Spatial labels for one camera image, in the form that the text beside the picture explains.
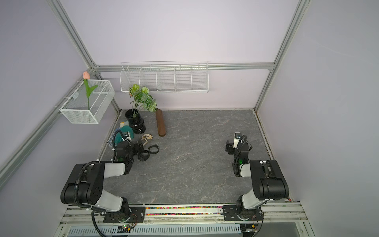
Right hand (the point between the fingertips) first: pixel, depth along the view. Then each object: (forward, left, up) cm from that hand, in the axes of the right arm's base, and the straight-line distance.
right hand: (235, 139), depth 94 cm
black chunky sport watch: (-9, +58, -4) cm, 59 cm away
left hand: (-1, +65, 0) cm, 65 cm away
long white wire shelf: (+43, +34, +18) cm, 58 cm away
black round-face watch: (0, +55, -8) cm, 55 cm away
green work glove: (+15, +78, -8) cm, 79 cm away
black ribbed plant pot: (+12, +66, +5) cm, 68 cm away
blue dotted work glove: (+4, +86, -7) cm, 86 cm away
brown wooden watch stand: (+14, +50, 0) cm, 52 cm away
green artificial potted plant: (+17, +58, +20) cm, 64 cm away
